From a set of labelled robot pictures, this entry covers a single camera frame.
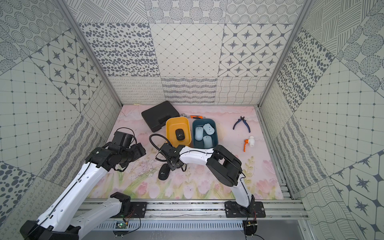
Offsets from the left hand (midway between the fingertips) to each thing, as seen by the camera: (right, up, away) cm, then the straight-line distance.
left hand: (143, 153), depth 75 cm
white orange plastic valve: (+64, +3, +23) cm, 68 cm away
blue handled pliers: (+64, +16, +36) cm, 75 cm away
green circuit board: (-9, -34, -4) cm, 36 cm away
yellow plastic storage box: (+10, +14, +32) cm, 36 cm away
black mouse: (+20, -2, -11) cm, 23 cm away
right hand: (+17, -9, +15) cm, 24 cm away
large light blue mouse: (+36, +11, +27) cm, 46 cm away
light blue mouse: (+29, +8, +26) cm, 40 cm away
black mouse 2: (+9, -13, +10) cm, 18 cm away
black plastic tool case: (-4, +19, +35) cm, 40 cm away
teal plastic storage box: (+28, +15, +30) cm, 44 cm away
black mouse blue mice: (+16, +7, +26) cm, 31 cm away
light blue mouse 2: (+35, +2, +22) cm, 41 cm away
